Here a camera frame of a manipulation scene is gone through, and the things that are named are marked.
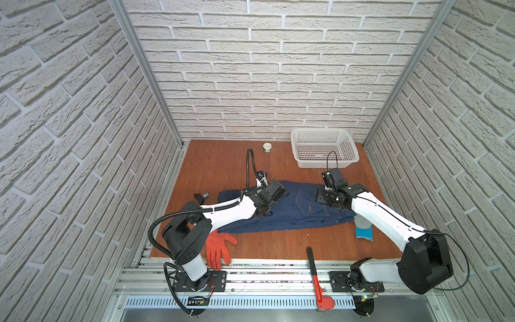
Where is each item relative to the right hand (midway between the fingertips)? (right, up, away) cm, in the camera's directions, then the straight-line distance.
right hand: (321, 195), depth 86 cm
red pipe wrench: (-4, -35, -17) cm, 40 cm away
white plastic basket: (+3, +23, +31) cm, 39 cm away
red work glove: (-45, -21, -5) cm, 50 cm away
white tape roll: (-24, +24, +31) cm, 45 cm away
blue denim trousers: (-8, -7, +6) cm, 12 cm away
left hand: (-22, +2, +2) cm, 22 cm away
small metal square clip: (-56, -3, +9) cm, 57 cm away
